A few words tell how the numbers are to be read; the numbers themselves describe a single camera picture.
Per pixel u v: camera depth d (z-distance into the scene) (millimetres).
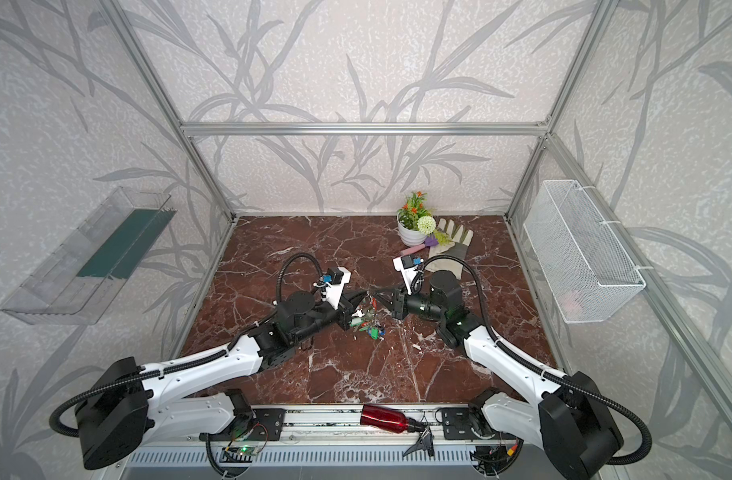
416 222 997
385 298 722
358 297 724
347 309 654
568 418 399
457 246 1105
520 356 484
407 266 679
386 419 722
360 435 731
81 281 655
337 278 633
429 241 1092
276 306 578
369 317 911
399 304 659
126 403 402
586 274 621
